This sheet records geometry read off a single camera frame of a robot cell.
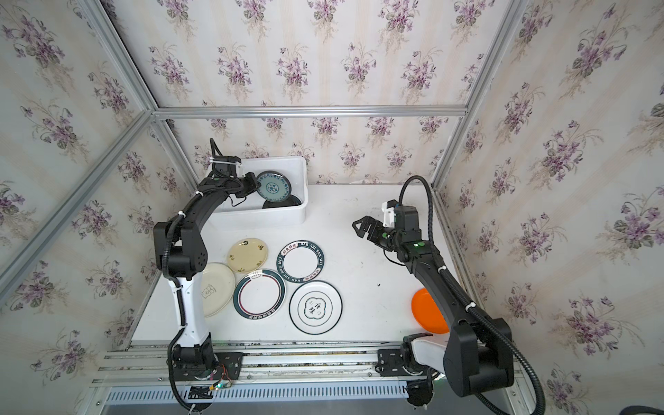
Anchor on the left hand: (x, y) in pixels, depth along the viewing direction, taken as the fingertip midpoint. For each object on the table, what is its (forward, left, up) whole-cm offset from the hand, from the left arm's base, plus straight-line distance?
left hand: (260, 183), depth 101 cm
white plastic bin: (-13, +2, -3) cm, 13 cm away
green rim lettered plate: (-26, -16, -16) cm, 34 cm away
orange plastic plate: (-46, -60, -15) cm, 77 cm away
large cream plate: (-37, +11, -15) cm, 41 cm away
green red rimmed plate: (-39, -3, -15) cm, 42 cm away
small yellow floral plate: (-23, +4, -16) cm, 29 cm away
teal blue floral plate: (+1, -5, -3) cm, 6 cm away
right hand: (-25, -41, +5) cm, 48 cm away
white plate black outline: (-44, -23, -15) cm, 52 cm away
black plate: (+1, -11, -12) cm, 16 cm away
